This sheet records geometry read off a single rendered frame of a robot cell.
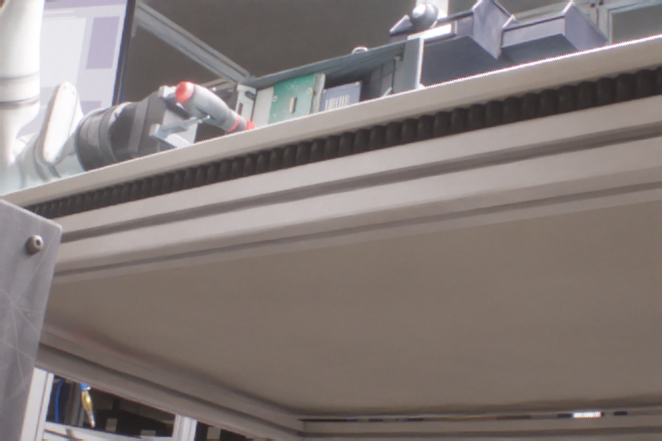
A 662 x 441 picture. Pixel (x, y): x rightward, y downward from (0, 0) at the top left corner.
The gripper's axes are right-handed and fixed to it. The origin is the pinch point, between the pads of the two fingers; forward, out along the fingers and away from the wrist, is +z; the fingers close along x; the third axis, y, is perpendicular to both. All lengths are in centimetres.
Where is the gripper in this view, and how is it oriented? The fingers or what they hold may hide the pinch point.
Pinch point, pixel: (210, 103)
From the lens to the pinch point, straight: 93.9
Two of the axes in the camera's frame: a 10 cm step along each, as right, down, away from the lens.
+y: 6.0, 3.5, 7.2
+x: -1.3, 9.3, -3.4
